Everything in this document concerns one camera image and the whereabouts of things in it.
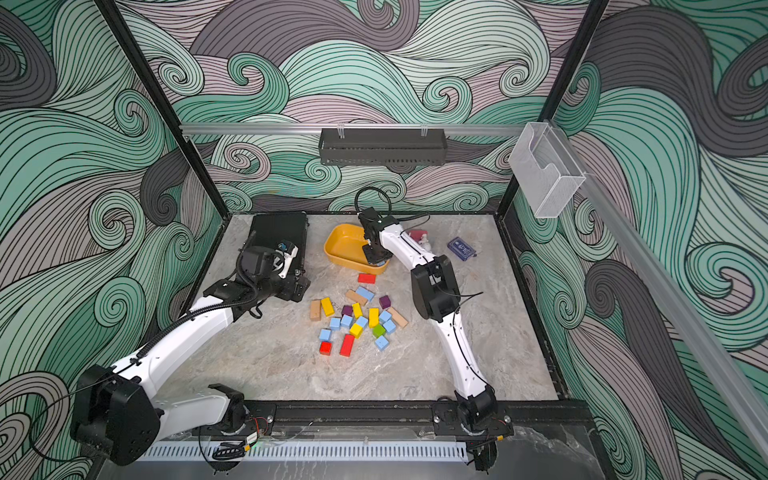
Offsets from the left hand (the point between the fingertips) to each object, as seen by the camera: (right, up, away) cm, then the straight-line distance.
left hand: (293, 273), depth 83 cm
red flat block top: (+21, -4, +17) cm, 27 cm away
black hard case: (-18, +14, +31) cm, 39 cm away
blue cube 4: (+11, -16, +5) cm, 20 cm away
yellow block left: (+8, -11, +10) cm, 17 cm away
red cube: (+9, -22, +1) cm, 24 cm away
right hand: (+24, +3, +20) cm, 31 cm away
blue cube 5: (+9, -18, +3) cm, 20 cm away
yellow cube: (+18, -17, +3) cm, 25 cm away
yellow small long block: (+18, -13, +9) cm, 24 cm away
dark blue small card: (+55, +6, +24) cm, 60 cm away
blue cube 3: (+15, -15, +5) cm, 21 cm away
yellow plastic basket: (+12, +7, +25) cm, 28 cm away
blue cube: (+27, -14, +7) cm, 31 cm away
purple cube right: (+27, -10, +10) cm, 30 cm away
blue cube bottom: (+25, -20, +1) cm, 32 cm away
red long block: (+15, -21, +2) cm, 26 cm away
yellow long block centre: (+23, -15, +7) cm, 28 cm away
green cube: (+25, -18, +4) cm, 31 cm away
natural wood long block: (+31, -14, +7) cm, 35 cm away
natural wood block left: (+5, -12, +7) cm, 15 cm away
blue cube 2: (+28, -17, +4) cm, 33 cm away
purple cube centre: (+15, -12, +8) cm, 21 cm away
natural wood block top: (+16, -9, +12) cm, 22 cm away
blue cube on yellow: (+20, -15, +5) cm, 25 cm away
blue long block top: (+21, -8, +13) cm, 26 cm away
